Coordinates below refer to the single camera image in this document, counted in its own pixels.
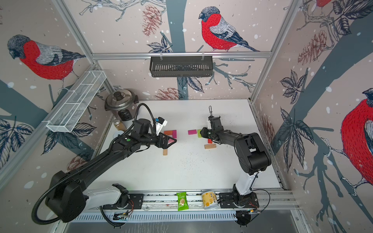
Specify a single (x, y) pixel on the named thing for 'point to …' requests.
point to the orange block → (169, 132)
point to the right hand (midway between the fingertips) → (202, 130)
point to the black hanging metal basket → (181, 66)
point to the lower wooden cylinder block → (210, 146)
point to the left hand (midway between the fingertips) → (173, 136)
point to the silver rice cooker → (122, 104)
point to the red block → (210, 141)
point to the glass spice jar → (119, 124)
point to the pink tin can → (115, 134)
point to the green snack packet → (182, 201)
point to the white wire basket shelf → (75, 100)
